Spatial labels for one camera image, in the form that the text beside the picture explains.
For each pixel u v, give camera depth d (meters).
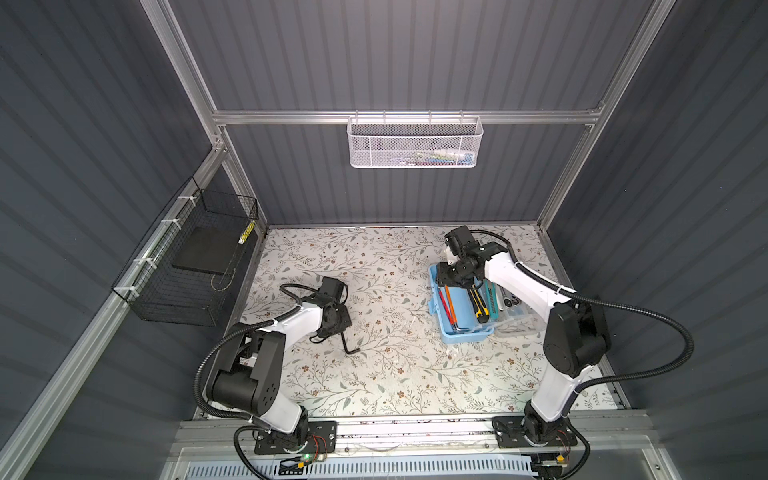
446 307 0.97
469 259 0.66
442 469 0.77
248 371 0.45
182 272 0.72
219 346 0.43
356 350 0.88
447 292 1.02
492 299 0.90
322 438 0.72
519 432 0.73
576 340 0.48
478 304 0.89
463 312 0.97
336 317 0.80
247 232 0.82
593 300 0.47
